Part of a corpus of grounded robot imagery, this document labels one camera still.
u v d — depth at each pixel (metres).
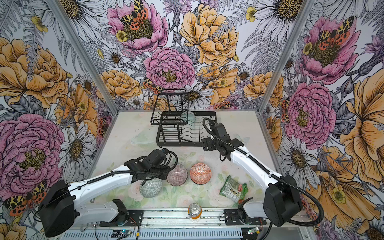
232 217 0.74
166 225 0.73
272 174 0.44
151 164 0.63
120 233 0.71
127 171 0.57
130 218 0.73
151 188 0.83
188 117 0.85
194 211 0.68
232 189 0.80
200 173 0.87
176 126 0.86
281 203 0.41
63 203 0.40
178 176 0.85
